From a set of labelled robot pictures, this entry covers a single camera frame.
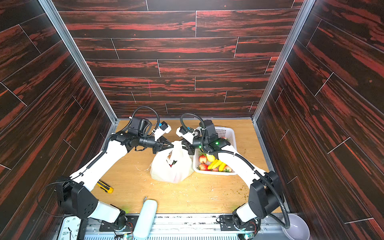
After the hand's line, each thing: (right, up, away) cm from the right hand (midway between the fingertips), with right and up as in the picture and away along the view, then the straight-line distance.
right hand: (178, 141), depth 76 cm
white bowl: (+59, -42, -5) cm, 73 cm away
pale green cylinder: (-16, -41, -6) cm, 44 cm away
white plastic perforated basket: (+33, +3, +23) cm, 40 cm away
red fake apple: (+14, -12, +16) cm, 25 cm away
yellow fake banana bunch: (+22, -14, +13) cm, 29 cm away
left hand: (-3, -2, -2) cm, 4 cm away
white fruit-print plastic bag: (-2, -11, -6) cm, 13 cm away
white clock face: (-52, -41, -6) cm, 67 cm away
